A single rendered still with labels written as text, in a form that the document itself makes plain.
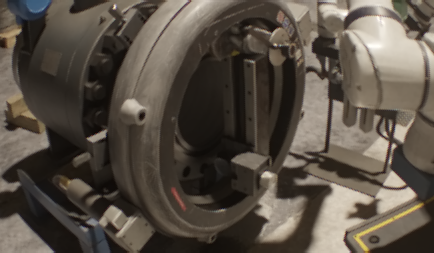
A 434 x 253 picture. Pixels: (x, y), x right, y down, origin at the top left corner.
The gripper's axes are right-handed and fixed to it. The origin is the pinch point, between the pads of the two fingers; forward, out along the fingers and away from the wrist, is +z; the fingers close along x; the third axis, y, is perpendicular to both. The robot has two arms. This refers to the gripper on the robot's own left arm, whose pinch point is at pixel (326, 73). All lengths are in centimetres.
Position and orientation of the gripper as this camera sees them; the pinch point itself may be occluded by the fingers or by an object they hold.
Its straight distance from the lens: 185.2
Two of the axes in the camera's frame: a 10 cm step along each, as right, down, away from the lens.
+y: 6.2, -3.9, 6.9
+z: 0.2, 8.8, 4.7
